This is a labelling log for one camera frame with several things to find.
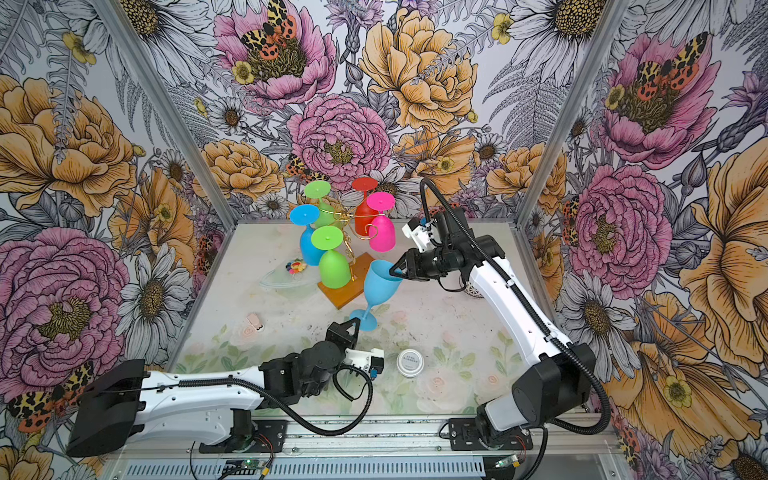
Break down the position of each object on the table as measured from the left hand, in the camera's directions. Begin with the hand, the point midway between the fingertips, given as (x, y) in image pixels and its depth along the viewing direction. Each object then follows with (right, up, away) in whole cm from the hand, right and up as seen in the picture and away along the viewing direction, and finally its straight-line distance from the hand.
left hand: (350, 318), depth 76 cm
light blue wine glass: (+8, +9, -8) cm, 14 cm away
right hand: (+11, +10, -4) cm, 15 cm away
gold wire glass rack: (-1, +25, +3) cm, 25 cm away
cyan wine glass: (-11, +26, 0) cm, 28 cm away
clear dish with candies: (-24, +9, +29) cm, 39 cm away
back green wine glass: (-9, +34, +7) cm, 36 cm away
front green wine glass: (-4, +12, 0) cm, 13 cm away
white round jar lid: (+15, -13, +4) cm, 20 cm away
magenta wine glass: (+8, +22, +7) cm, 24 cm away
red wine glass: (+2, +28, +14) cm, 31 cm away
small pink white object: (-31, -6, +15) cm, 35 cm away
